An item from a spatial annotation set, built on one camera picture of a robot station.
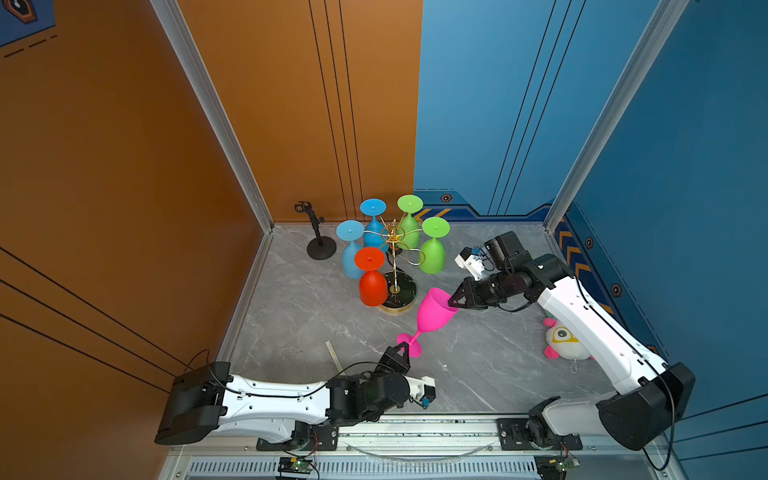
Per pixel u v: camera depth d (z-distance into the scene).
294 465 0.71
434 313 0.67
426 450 0.73
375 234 0.79
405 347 0.73
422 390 0.65
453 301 0.71
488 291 0.62
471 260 0.69
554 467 0.70
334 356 0.87
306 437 0.64
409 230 0.89
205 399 0.48
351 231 0.78
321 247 1.11
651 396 0.38
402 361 0.65
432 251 0.84
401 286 1.00
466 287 0.63
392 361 0.64
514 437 0.72
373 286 0.79
